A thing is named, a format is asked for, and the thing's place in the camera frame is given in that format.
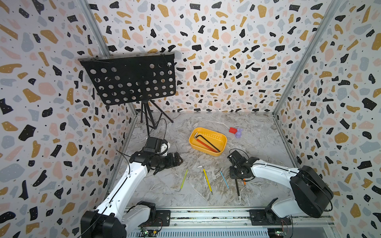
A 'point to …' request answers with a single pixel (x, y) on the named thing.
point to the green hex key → (184, 179)
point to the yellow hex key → (208, 180)
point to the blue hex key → (223, 178)
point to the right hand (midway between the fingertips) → (232, 174)
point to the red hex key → (204, 145)
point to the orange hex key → (244, 182)
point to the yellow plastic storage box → (208, 142)
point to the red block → (232, 130)
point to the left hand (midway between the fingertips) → (177, 162)
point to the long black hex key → (204, 140)
